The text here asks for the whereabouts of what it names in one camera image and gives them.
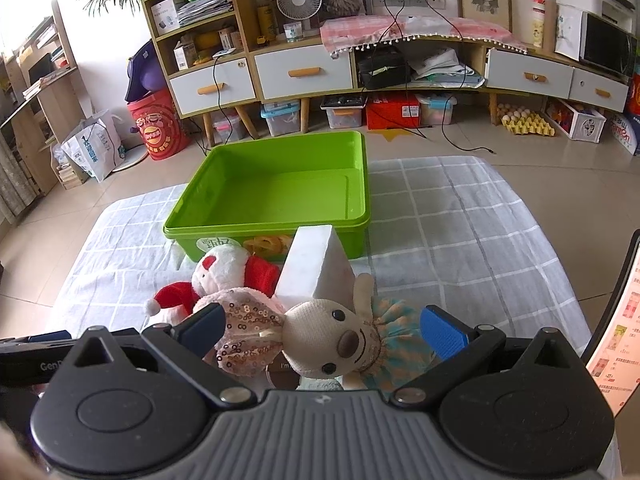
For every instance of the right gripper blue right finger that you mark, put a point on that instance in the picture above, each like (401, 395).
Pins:
(450, 338)

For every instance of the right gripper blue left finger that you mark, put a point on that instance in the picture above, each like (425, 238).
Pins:
(199, 332)

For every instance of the beige mouse plush sequin dress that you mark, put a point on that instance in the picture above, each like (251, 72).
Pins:
(375, 345)

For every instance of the santa claus plush toy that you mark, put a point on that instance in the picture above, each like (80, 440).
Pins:
(222, 267)

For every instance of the grey checked table cloth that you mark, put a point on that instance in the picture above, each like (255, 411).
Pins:
(447, 230)

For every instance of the green plastic storage bin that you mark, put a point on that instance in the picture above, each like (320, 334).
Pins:
(258, 193)

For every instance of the tablet screen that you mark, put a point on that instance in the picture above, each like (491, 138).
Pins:
(612, 355)

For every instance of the small clear box under shelf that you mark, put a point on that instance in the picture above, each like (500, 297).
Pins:
(228, 126)

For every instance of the white paper shopping bag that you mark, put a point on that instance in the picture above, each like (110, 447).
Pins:
(95, 145)

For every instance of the red cartoon barrel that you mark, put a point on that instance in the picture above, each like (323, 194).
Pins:
(158, 123)

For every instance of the yellow egg tray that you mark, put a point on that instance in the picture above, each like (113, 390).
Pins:
(520, 120)

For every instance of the clear box pink contents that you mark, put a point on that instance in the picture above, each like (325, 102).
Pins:
(436, 110)

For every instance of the clear box blue lid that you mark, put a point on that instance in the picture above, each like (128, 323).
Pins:
(281, 117)

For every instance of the red cardboard box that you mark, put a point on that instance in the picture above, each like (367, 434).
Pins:
(393, 110)

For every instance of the clear box black lid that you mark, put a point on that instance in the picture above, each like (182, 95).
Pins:
(344, 112)

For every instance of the white toy carton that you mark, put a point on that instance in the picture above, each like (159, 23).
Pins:
(578, 122)

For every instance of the wooden bookshelf desk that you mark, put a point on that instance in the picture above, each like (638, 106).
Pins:
(44, 80)

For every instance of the black bag on shelf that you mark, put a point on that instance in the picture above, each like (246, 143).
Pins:
(382, 67)

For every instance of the wooden tv cabinet white drawers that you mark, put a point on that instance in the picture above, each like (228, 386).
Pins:
(302, 69)

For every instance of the pink tasselled cloth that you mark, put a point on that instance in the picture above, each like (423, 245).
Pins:
(365, 31)

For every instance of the stack of papers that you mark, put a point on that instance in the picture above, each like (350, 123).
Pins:
(197, 10)

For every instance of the white desk fan front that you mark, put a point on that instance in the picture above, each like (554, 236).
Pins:
(301, 11)

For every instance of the white printer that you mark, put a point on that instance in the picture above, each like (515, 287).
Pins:
(620, 12)

